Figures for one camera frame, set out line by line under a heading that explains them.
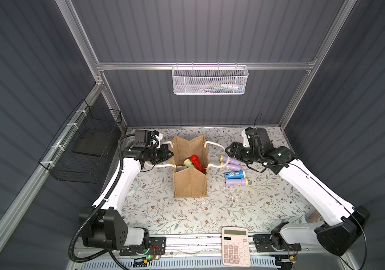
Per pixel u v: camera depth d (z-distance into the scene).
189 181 0.82
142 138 0.62
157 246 0.72
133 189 0.88
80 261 0.37
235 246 0.72
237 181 0.92
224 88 0.92
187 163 0.94
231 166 0.96
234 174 0.94
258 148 0.54
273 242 0.68
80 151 0.74
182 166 0.91
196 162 0.92
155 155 0.68
